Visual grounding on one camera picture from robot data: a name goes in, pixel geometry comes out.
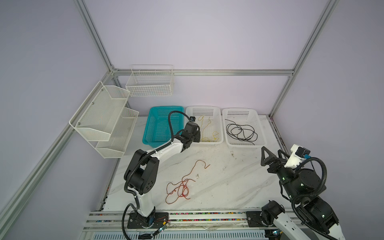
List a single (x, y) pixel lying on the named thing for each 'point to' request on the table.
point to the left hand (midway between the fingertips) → (195, 133)
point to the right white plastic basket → (247, 116)
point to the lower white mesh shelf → (114, 148)
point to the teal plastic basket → (157, 131)
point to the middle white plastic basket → (215, 113)
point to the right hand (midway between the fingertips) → (269, 148)
